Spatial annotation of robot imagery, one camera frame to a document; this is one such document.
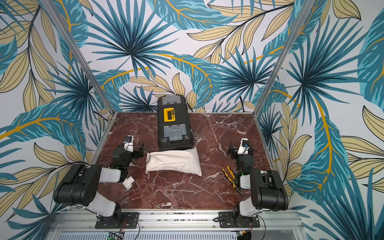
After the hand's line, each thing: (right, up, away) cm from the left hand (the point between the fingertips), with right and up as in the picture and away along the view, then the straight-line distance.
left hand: (135, 143), depth 93 cm
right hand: (+58, +2, -5) cm, 58 cm away
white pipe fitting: (0, -21, -10) cm, 23 cm away
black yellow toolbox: (+25, +9, -5) cm, 27 cm away
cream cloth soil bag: (+31, -9, -7) cm, 33 cm away
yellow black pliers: (+59, -17, -5) cm, 62 cm away
